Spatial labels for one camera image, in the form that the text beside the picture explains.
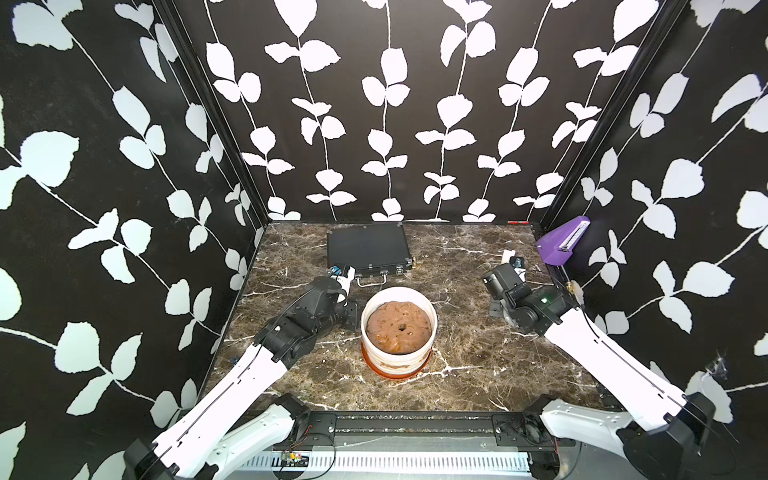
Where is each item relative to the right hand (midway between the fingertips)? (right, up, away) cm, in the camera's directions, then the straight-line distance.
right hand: (500, 295), depth 78 cm
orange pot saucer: (-28, -23, +4) cm, 36 cm away
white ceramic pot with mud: (-27, -10, +3) cm, 29 cm away
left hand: (-36, 0, -4) cm, 36 cm away
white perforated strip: (-38, -39, -7) cm, 55 cm away
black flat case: (-36, +11, +28) cm, 47 cm away
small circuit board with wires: (-52, -38, -7) cm, 65 cm away
